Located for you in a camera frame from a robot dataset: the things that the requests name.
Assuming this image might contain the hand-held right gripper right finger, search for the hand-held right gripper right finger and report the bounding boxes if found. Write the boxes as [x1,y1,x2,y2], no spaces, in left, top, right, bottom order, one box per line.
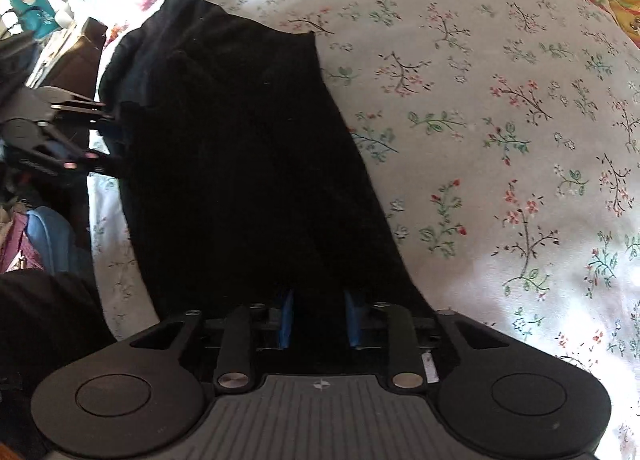
[344,289,503,390]

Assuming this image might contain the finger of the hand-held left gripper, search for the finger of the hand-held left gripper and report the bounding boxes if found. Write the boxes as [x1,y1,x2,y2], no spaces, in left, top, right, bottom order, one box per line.
[49,92,124,130]
[36,126,126,177]

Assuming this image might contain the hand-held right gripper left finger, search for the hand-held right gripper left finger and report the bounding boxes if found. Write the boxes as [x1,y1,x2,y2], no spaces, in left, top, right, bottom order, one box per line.
[127,289,297,393]

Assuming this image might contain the black pants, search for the black pants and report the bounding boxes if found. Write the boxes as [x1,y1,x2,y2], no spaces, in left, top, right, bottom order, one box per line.
[97,0,437,383]

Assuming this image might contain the dark brown box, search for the dark brown box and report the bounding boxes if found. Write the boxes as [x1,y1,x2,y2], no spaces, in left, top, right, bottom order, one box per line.
[42,17,109,90]

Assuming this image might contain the blue backpack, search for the blue backpack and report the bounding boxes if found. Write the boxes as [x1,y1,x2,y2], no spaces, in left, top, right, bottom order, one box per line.
[25,206,83,277]

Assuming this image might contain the purple bag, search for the purple bag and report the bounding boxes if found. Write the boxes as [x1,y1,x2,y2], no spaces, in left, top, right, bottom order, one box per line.
[0,215,45,275]

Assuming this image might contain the floral printed bed quilt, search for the floral printed bed quilt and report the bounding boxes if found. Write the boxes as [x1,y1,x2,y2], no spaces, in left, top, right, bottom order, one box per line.
[85,0,640,460]

